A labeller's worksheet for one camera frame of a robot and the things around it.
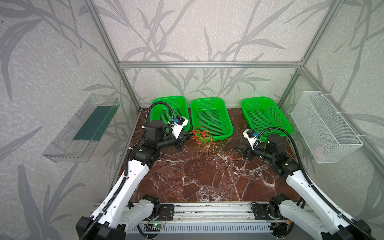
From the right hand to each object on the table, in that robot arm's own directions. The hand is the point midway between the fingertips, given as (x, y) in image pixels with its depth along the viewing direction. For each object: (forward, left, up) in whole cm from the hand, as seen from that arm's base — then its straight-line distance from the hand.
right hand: (238, 139), depth 76 cm
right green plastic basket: (+40, -30, -25) cm, 55 cm away
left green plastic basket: (+42, +49, -22) cm, 68 cm away
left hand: (-1, +23, +9) cm, 25 cm away
